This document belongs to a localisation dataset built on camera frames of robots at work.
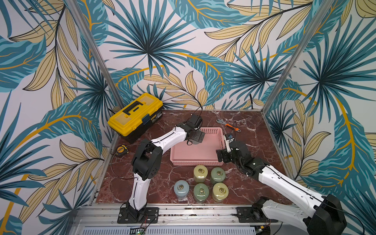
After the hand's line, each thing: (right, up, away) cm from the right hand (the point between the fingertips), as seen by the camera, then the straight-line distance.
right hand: (224, 148), depth 82 cm
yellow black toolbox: (-52, +17, +10) cm, 56 cm away
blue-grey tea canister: (-24, -19, -9) cm, 32 cm away
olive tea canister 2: (-5, -20, -9) cm, 23 cm away
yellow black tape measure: (-62, -3, +9) cm, 63 cm away
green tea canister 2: (-14, -20, -10) cm, 27 cm away
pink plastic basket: (-11, -5, +11) cm, 16 cm away
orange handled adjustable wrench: (+9, +13, +28) cm, 32 cm away
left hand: (-16, +6, +12) cm, 21 cm away
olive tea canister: (-14, -13, -3) cm, 19 cm away
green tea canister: (-5, -14, -4) cm, 15 cm away
